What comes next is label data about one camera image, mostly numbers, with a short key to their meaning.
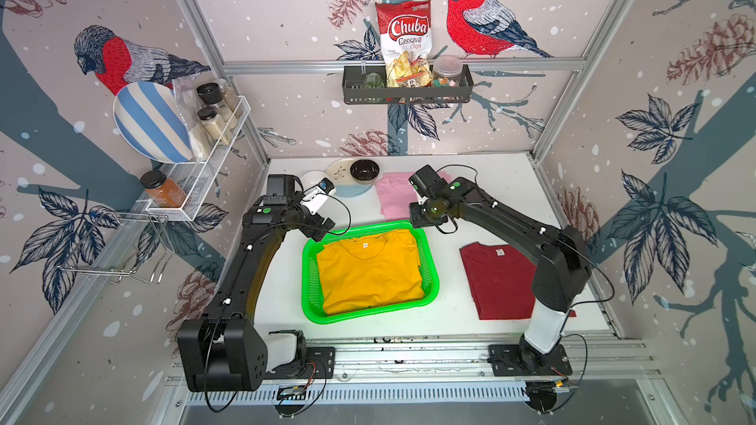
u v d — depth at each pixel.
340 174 1.14
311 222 0.73
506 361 0.74
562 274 0.46
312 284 0.85
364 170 1.13
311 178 1.19
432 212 0.69
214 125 0.76
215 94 0.78
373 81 0.92
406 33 0.79
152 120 0.67
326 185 0.71
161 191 0.61
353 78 0.91
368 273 0.88
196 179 0.67
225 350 0.39
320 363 0.74
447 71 0.83
